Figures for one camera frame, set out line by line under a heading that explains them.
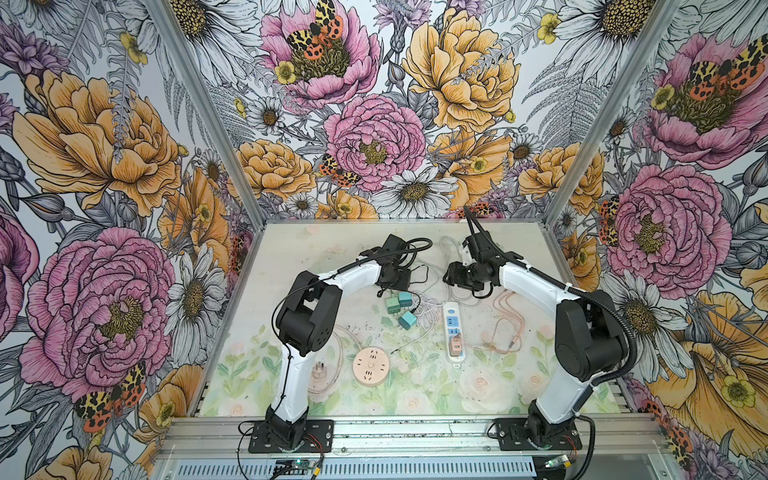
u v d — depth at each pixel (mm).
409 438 761
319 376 816
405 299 962
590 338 483
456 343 829
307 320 542
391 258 793
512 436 737
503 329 925
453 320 917
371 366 832
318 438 737
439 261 1084
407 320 917
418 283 1026
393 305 965
